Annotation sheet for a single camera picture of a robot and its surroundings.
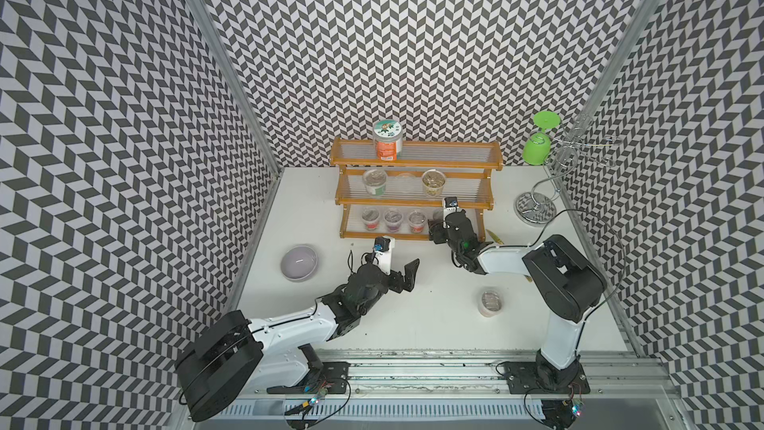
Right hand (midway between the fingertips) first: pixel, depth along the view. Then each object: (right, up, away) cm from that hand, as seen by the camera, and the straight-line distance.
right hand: (439, 221), depth 97 cm
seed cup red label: (-22, +2, -4) cm, 23 cm away
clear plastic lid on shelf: (-12, +12, -6) cm, 18 cm away
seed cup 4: (-1, +2, -6) cm, 7 cm away
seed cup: (-3, +13, -8) cm, 16 cm away
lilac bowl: (-44, -12, -9) cm, 46 cm away
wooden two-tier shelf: (-16, +10, -5) cm, 20 cm away
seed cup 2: (-15, +1, -4) cm, 16 cm away
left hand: (-12, -9, -16) cm, 22 cm away
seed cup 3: (-8, +1, -3) cm, 9 cm away
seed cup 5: (+11, -21, -17) cm, 29 cm away
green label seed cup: (-21, +13, -9) cm, 26 cm away
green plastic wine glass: (+30, +24, -4) cm, 39 cm away
